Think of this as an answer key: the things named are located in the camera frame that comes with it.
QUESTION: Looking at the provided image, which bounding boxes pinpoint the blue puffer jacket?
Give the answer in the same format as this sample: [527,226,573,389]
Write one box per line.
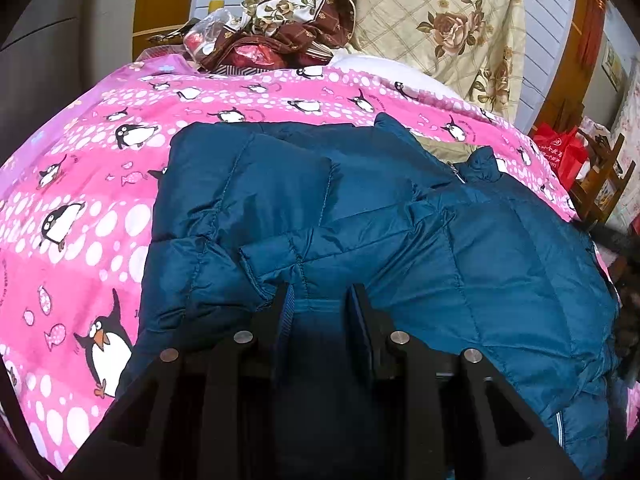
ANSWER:
[120,114,618,479]

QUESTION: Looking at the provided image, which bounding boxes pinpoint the pink penguin bed cover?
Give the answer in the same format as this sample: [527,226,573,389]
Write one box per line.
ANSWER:
[1,55,639,479]

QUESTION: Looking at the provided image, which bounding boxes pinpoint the red plastic bag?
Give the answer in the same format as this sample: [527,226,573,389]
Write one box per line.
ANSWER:
[533,122,588,191]

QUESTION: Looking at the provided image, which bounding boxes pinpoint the white pillow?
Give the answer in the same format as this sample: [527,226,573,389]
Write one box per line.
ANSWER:
[329,49,461,99]

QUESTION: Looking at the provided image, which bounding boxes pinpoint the brown floral cloth pile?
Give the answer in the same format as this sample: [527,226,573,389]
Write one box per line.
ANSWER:
[150,0,359,74]

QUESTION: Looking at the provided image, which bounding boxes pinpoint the beige floral quilt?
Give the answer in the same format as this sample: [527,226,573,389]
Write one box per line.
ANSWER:
[294,0,528,122]

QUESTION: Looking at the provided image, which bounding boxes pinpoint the red hanging decoration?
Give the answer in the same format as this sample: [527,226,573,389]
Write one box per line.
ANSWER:
[577,0,606,70]

